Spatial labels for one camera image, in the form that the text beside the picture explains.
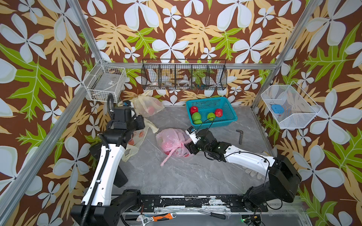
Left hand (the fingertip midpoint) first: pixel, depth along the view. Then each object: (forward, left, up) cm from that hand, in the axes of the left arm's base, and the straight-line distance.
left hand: (141, 117), depth 74 cm
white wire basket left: (+30, +30, +2) cm, 43 cm away
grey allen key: (+11, -67, -30) cm, 74 cm away
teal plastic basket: (+35, -43, -26) cm, 61 cm away
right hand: (-5, -25, -17) cm, 31 cm away
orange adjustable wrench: (-43, -4, -29) cm, 52 cm away
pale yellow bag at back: (+29, +6, -21) cm, 36 cm away
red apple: (+29, -31, -25) cm, 49 cm away
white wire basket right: (+11, -87, -2) cm, 87 cm away
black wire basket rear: (+39, -22, +1) cm, 45 cm away
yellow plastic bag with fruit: (+6, +9, -30) cm, 32 cm away
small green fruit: (+17, -34, -24) cm, 45 cm away
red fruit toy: (+26, -51, -25) cm, 62 cm away
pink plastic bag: (-4, -15, -19) cm, 25 cm away
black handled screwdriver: (-42, -43, -29) cm, 66 cm away
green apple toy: (+23, -45, -26) cm, 57 cm away
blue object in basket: (+11, -80, -5) cm, 81 cm away
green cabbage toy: (+23, -33, -25) cm, 47 cm away
